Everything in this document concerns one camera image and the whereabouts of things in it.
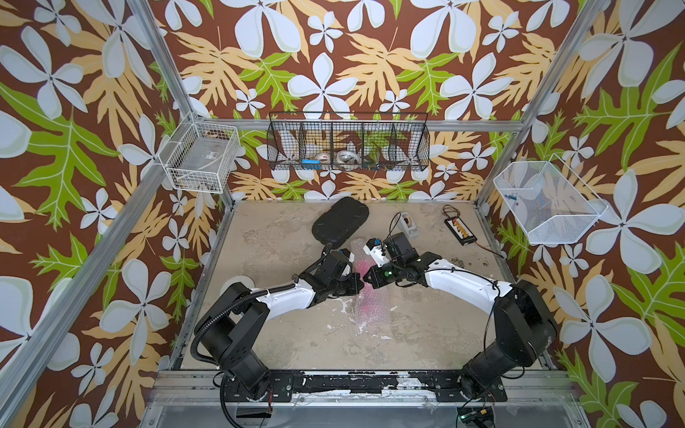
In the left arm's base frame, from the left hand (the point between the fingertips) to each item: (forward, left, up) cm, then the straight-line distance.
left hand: (367, 281), depth 87 cm
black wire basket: (+46, +6, +23) cm, 52 cm away
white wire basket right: (+17, -57, +20) cm, 63 cm away
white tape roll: (+5, +47, -8) cm, 48 cm away
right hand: (+1, +2, +2) cm, 2 cm away
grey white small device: (+28, -19, -4) cm, 34 cm away
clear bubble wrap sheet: (-12, +1, -8) cm, 14 cm away
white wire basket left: (+32, +55, +27) cm, 69 cm away
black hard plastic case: (+28, +12, -4) cm, 31 cm away
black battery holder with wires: (+29, -41, -7) cm, 50 cm away
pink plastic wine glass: (-6, -1, 0) cm, 6 cm away
